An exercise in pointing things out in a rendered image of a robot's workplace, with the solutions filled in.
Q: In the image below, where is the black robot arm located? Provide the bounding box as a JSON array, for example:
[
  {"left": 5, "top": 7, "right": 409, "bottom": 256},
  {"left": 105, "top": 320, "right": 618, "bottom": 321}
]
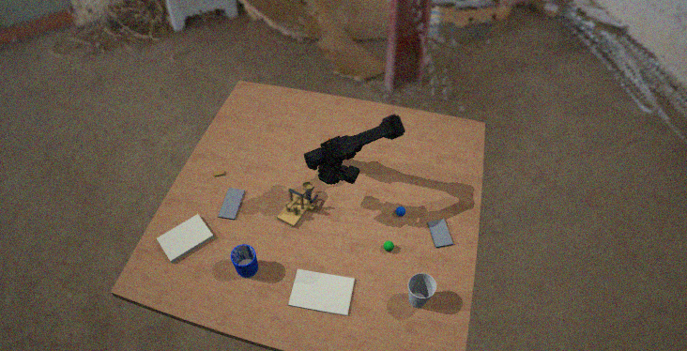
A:
[{"left": 304, "top": 114, "right": 405, "bottom": 185}]

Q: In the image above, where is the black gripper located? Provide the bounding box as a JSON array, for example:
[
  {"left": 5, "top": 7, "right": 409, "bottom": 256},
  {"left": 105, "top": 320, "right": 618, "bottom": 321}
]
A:
[{"left": 318, "top": 161, "right": 359, "bottom": 184}]

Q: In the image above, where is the blue cup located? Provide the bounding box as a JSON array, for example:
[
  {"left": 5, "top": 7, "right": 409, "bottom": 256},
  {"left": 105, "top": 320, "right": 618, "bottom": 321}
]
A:
[{"left": 231, "top": 244, "right": 258, "bottom": 278}]

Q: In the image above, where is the green ball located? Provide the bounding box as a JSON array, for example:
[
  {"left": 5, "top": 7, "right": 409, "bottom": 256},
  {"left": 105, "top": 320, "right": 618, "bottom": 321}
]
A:
[{"left": 383, "top": 241, "right": 394, "bottom": 252}]

